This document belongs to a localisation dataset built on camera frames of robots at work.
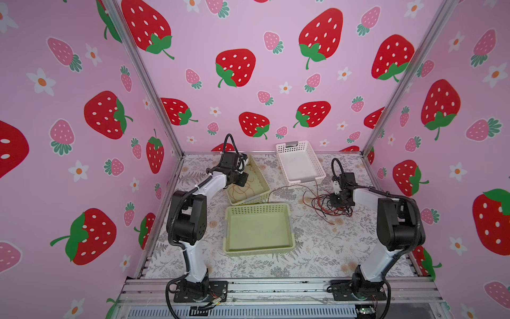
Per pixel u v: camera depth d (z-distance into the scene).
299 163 1.17
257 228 0.91
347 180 0.79
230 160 0.78
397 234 0.49
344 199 0.82
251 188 1.04
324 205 0.98
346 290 0.73
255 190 1.03
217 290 0.75
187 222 0.52
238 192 1.04
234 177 0.76
